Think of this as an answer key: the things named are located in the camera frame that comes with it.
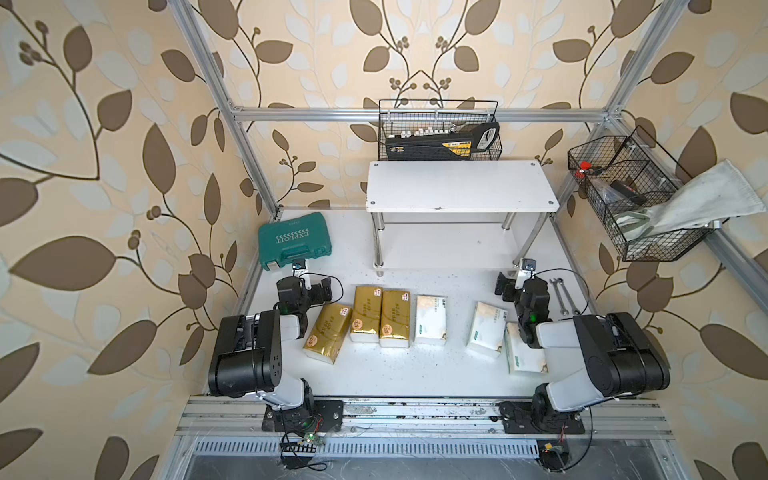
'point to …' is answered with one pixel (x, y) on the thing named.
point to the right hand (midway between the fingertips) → (518, 275)
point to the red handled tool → (586, 168)
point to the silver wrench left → (563, 310)
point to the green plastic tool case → (293, 239)
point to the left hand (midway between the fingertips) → (315, 276)
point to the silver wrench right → (575, 311)
